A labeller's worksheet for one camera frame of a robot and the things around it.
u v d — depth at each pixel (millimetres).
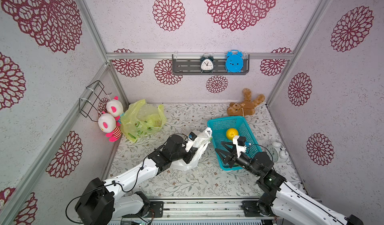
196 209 759
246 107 1084
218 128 1031
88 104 749
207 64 898
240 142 591
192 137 674
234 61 898
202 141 750
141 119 1112
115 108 922
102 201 395
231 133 960
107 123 836
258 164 540
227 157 624
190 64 934
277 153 826
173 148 594
